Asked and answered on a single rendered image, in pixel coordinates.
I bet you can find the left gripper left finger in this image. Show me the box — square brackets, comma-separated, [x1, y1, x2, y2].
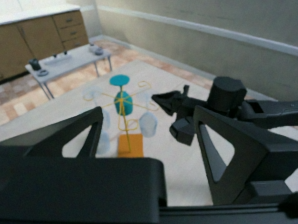
[0, 106, 104, 157]

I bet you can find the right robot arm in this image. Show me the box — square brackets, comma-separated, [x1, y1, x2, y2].
[169, 76, 298, 147]

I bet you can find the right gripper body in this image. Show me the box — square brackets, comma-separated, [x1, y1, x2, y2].
[170, 84, 207, 122]

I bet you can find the yellow wire glass rack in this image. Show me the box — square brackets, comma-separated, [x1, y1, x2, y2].
[101, 93, 159, 157]

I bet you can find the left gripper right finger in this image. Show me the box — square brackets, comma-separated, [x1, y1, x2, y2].
[193, 105, 298, 205]

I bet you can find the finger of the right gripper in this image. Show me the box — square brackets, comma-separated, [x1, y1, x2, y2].
[154, 97, 171, 116]
[151, 90, 179, 110]

